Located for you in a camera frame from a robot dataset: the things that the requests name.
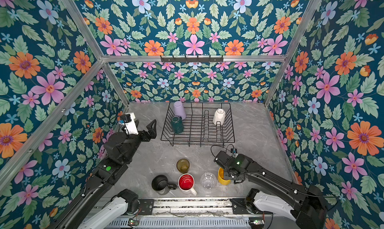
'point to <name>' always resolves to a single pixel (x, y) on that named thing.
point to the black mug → (159, 183)
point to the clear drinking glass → (208, 180)
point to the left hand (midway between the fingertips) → (148, 117)
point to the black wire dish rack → (198, 123)
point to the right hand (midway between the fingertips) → (229, 174)
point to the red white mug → (186, 182)
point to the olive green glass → (182, 165)
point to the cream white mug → (219, 116)
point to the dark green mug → (177, 124)
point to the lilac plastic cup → (179, 110)
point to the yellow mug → (221, 177)
